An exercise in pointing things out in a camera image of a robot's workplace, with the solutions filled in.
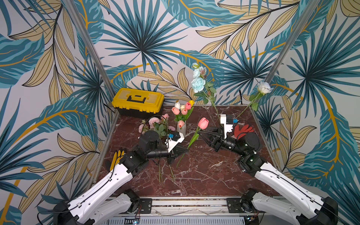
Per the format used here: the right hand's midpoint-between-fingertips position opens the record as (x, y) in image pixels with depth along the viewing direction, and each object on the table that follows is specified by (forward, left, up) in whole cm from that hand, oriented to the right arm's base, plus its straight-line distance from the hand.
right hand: (198, 131), depth 57 cm
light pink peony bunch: (+27, +35, -33) cm, 55 cm away
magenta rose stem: (+31, +17, -27) cm, 45 cm away
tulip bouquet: (+18, +5, -8) cm, 20 cm away
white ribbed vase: (+20, +5, -27) cm, 34 cm away
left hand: (-3, +5, -12) cm, 13 cm away
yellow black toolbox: (+39, +34, -21) cm, 56 cm away
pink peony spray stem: (+22, +19, -28) cm, 40 cm away
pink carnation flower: (+26, +13, -33) cm, 44 cm away
